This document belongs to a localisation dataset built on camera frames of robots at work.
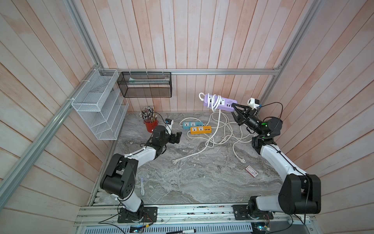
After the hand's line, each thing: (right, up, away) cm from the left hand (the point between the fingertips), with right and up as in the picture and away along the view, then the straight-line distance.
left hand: (176, 132), depth 92 cm
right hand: (+26, +12, -25) cm, 39 cm away
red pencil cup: (-19, +4, +12) cm, 23 cm away
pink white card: (+47, -24, -4) cm, 52 cm away
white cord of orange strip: (+29, -5, +12) cm, 32 cm away
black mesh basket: (-23, +34, +12) cm, 43 cm away
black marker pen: (+7, -47, -23) cm, 53 cm away
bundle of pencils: (-20, +12, +3) cm, 23 cm away
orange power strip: (+17, +1, +12) cm, 21 cm away
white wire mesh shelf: (-41, +13, -10) cm, 44 cm away
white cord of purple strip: (-1, -18, -2) cm, 18 cm away
